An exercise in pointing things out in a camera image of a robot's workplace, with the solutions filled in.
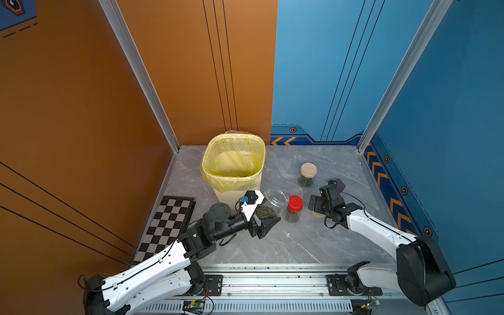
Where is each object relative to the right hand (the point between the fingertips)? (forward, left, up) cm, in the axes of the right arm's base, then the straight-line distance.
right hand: (318, 203), depth 90 cm
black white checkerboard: (-6, +68, -2) cm, 68 cm away
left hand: (-15, +23, +23) cm, 36 cm away
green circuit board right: (-38, -12, -6) cm, 40 cm away
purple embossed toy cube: (+12, -13, -2) cm, 18 cm away
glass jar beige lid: (+14, +4, +7) cm, 16 cm away
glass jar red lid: (-5, +12, +7) cm, 15 cm away
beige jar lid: (-5, +1, -3) cm, 6 cm away
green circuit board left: (-39, +52, -8) cm, 65 cm away
